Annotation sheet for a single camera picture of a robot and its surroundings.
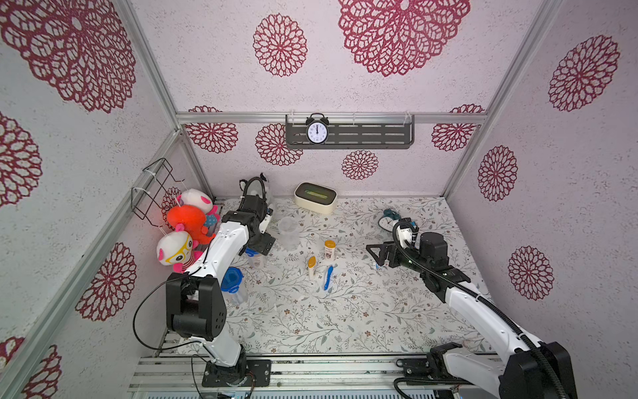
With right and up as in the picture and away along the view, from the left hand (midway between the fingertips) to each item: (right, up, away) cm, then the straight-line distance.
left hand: (253, 243), depth 88 cm
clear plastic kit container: (-5, -18, -3) cm, 19 cm away
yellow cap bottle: (+21, -7, -3) cm, 22 cm away
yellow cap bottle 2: (+27, -3, +4) cm, 28 cm away
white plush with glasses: (-22, -1, -9) cm, 24 cm away
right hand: (+42, +1, -9) cm, 42 cm away
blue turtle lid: (0, -3, -3) cm, 4 cm away
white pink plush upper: (-23, +17, +6) cm, 29 cm away
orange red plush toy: (-23, +9, -1) cm, 24 cm away
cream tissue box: (+22, +18, +26) cm, 39 cm away
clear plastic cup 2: (0, -7, +4) cm, 9 cm away
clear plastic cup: (+11, +3, +12) cm, 17 cm away
